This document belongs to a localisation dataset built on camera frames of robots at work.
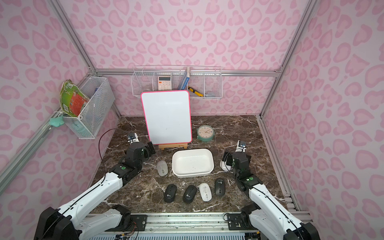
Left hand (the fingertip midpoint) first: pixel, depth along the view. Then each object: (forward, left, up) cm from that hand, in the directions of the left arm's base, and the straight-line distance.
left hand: (144, 142), depth 82 cm
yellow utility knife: (+34, -28, +8) cm, 45 cm away
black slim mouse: (-23, -25, -16) cm, 37 cm away
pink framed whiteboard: (+17, -11, +3) cm, 21 cm away
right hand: (-3, -49, -4) cm, 49 cm away
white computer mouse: (-7, -46, -18) cm, 49 cm away
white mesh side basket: (+1, +23, +14) cm, 27 cm away
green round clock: (+19, -35, -16) cm, 43 cm away
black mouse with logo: (-22, -14, -17) cm, 31 cm away
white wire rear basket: (+42, -32, +9) cm, 54 cm away
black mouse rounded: (-19, -42, -16) cm, 49 cm away
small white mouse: (-22, -33, -15) cm, 43 cm away
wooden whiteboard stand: (+8, -13, -17) cm, 23 cm away
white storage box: (-4, -26, -17) cm, 31 cm away
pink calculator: (+36, -8, +13) cm, 39 cm away
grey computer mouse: (-8, -8, -15) cm, 19 cm away
